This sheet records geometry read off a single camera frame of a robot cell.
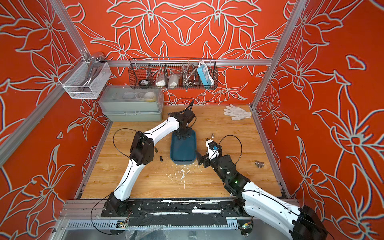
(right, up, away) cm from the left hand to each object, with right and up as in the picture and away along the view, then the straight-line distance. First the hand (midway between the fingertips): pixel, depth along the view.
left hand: (187, 134), depth 98 cm
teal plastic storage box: (-2, -11, -3) cm, 11 cm away
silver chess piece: (+18, -1, +2) cm, 18 cm away
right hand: (+7, -4, -24) cm, 25 cm away
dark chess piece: (-16, -14, -9) cm, 23 cm away
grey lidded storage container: (-40, +22, +9) cm, 47 cm away
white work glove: (+41, +15, +15) cm, 46 cm away
